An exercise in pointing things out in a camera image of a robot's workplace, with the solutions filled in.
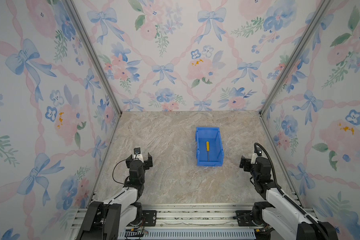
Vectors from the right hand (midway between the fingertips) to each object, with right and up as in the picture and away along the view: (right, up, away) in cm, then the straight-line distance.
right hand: (251, 156), depth 87 cm
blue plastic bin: (-19, +11, +16) cm, 27 cm away
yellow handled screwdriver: (-24, +3, +10) cm, 26 cm away
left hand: (-65, +2, 0) cm, 65 cm away
